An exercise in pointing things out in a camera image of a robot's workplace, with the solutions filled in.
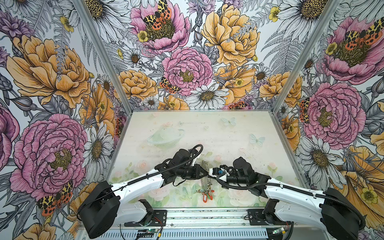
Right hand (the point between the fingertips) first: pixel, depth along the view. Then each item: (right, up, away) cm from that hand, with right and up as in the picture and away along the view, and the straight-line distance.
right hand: (211, 178), depth 77 cm
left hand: (-3, 0, 0) cm, 3 cm away
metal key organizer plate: (-3, -1, -3) cm, 4 cm away
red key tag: (-3, -10, +1) cm, 11 cm away
